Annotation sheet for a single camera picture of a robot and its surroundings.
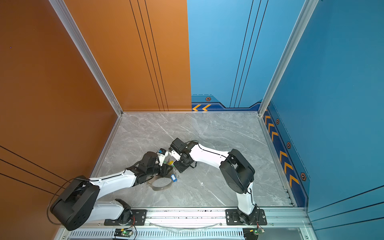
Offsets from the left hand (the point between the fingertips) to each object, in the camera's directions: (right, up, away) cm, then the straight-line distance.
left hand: (171, 166), depth 89 cm
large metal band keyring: (-9, -6, -9) cm, 14 cm away
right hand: (+5, -1, -2) cm, 5 cm away
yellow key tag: (-1, +1, +3) cm, 3 cm away
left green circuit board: (-19, -27, -18) cm, 38 cm away
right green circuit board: (+42, -27, -18) cm, 53 cm away
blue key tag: (+2, -6, -2) cm, 7 cm away
